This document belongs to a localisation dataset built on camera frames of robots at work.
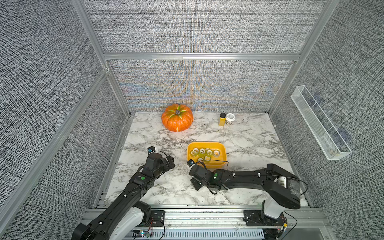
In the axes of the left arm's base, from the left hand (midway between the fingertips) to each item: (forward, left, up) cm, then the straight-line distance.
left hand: (170, 159), depth 83 cm
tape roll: (+7, -13, -9) cm, 18 cm away
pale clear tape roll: (+8, -24, -8) cm, 26 cm away
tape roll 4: (+8, -28, -9) cm, 31 cm away
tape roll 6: (+3, -18, -9) cm, 20 cm away
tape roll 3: (+9, -19, -8) cm, 23 cm away
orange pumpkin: (+30, -4, +2) cm, 30 cm away
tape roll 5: (+4, -22, -9) cm, 24 cm away
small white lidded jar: (+32, -41, -3) cm, 53 cm away
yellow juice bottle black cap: (+31, -36, -4) cm, 48 cm away
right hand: (-7, -12, -6) cm, 15 cm away
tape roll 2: (+9, -15, -7) cm, 19 cm away
